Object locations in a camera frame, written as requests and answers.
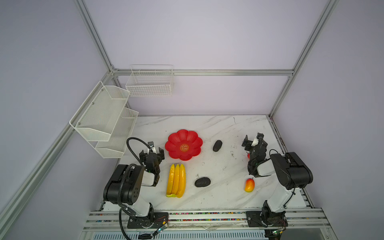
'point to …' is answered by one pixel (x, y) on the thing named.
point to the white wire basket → (151, 80)
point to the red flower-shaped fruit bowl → (183, 144)
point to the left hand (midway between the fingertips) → (150, 149)
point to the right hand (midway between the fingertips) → (253, 136)
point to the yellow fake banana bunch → (176, 182)
